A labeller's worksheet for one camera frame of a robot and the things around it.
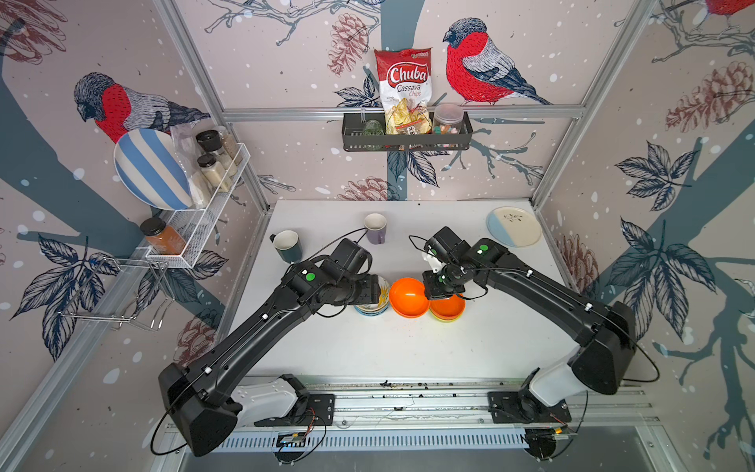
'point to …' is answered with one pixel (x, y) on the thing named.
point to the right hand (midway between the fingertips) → (424, 290)
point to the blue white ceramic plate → (514, 226)
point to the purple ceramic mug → (376, 225)
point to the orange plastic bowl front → (408, 298)
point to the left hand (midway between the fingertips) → (375, 286)
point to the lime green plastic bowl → (448, 321)
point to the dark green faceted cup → (287, 244)
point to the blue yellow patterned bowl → (365, 309)
